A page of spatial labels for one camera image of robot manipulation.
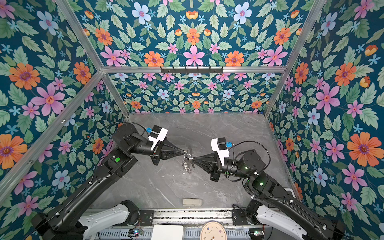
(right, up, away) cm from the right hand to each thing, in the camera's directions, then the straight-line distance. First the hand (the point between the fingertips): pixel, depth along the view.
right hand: (195, 160), depth 51 cm
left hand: (-5, +3, -1) cm, 6 cm away
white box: (-13, -36, +16) cm, 41 cm away
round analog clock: (+8, -37, +18) cm, 41 cm away
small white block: (-5, -27, +24) cm, 37 cm away
